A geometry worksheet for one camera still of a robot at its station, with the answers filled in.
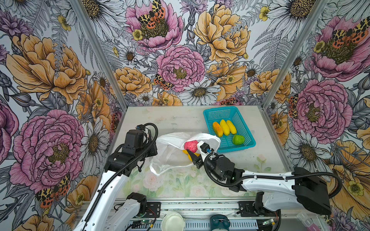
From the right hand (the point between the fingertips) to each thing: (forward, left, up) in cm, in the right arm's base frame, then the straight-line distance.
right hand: (191, 149), depth 72 cm
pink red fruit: (-1, 0, +6) cm, 6 cm away
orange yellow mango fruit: (+25, -19, -18) cm, 36 cm away
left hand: (0, +18, -1) cm, 18 cm away
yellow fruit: (+25, -30, -18) cm, 43 cm away
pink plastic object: (-29, -56, -22) cm, 67 cm away
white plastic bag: (-1, +6, +2) cm, 7 cm away
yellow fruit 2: (+26, -25, -17) cm, 40 cm away
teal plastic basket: (+36, -33, -16) cm, 52 cm away
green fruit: (+15, -31, -16) cm, 38 cm away
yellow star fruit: (-2, +3, +1) cm, 4 cm away
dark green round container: (-29, -11, -14) cm, 34 cm away
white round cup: (-27, +10, -22) cm, 36 cm away
